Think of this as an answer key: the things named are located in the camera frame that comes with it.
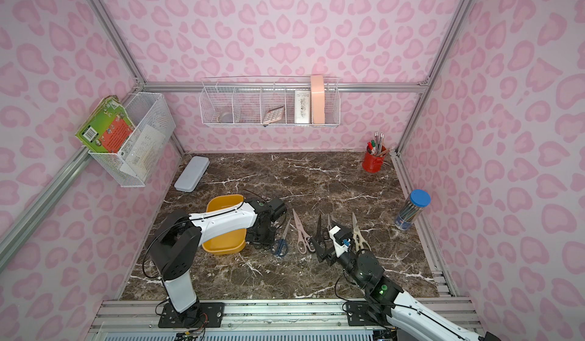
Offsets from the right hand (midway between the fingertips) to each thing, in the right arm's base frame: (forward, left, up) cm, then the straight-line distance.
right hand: (323, 231), depth 75 cm
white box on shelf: (+46, +7, +16) cm, 49 cm away
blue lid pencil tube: (+10, -32, +3) cm, 34 cm away
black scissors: (+5, 0, -15) cm, 16 cm away
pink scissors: (+4, +7, -15) cm, 17 cm away
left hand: (+2, +21, -14) cm, 25 cm away
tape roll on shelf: (+43, +38, +14) cm, 59 cm away
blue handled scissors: (0, +16, -15) cm, 22 cm away
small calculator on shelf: (+45, +19, +13) cm, 51 cm away
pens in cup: (+45, -26, -6) cm, 53 cm away
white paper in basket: (+24, +65, +13) cm, 70 cm away
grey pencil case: (+35, +61, -14) cm, 72 cm away
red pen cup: (+43, -26, -10) cm, 51 cm away
